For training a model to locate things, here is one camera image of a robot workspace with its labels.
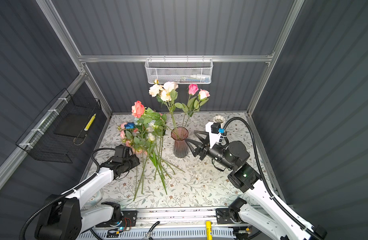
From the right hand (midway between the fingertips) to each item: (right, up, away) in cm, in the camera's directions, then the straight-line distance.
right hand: (192, 138), depth 59 cm
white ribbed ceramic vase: (+17, +9, +30) cm, 36 cm away
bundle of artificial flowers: (-32, -1, +43) cm, 53 cm away
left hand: (-33, -16, +30) cm, 47 cm away
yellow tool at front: (+8, -44, +10) cm, 46 cm away
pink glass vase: (-6, 0, +26) cm, 27 cm away
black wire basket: (-65, +2, +13) cm, 66 cm away
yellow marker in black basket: (-53, +7, +19) cm, 57 cm away
